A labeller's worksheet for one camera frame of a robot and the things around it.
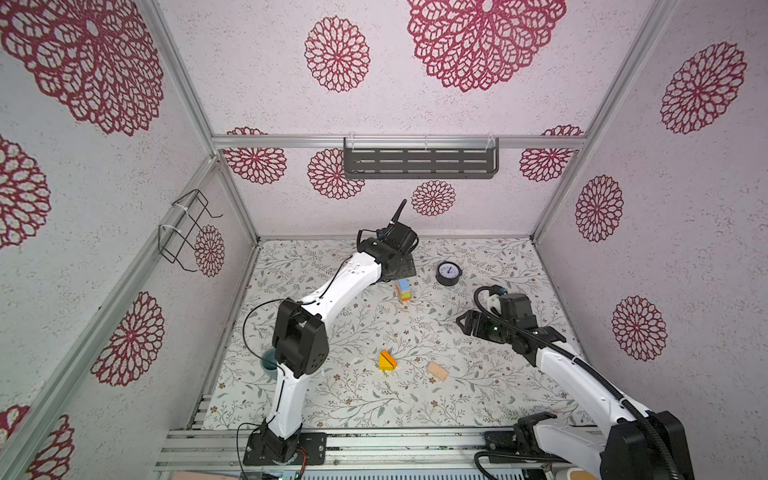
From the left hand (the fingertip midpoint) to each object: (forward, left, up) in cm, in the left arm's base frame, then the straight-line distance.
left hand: (393, 274), depth 90 cm
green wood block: (-1, -4, -10) cm, 11 cm away
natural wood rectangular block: (-25, -12, -14) cm, 31 cm away
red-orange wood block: (0, -5, -14) cm, 14 cm away
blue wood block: (+6, -4, -15) cm, 17 cm away
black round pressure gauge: (+10, -20, -13) cm, 26 cm away
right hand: (-13, -21, -4) cm, 25 cm away
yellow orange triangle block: (-22, +2, -13) cm, 25 cm away
